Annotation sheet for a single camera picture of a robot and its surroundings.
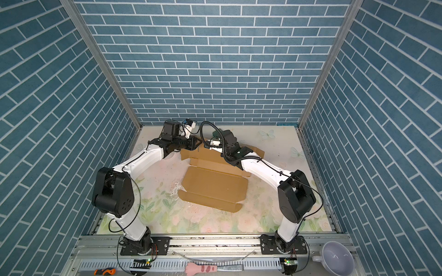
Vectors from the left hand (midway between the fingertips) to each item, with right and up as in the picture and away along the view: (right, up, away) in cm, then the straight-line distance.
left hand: (199, 140), depth 90 cm
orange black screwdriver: (-33, -52, -23) cm, 65 cm away
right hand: (+14, +2, -2) cm, 15 cm away
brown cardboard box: (+5, -23, +7) cm, 24 cm away
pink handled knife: (+2, -51, -23) cm, 56 cm away
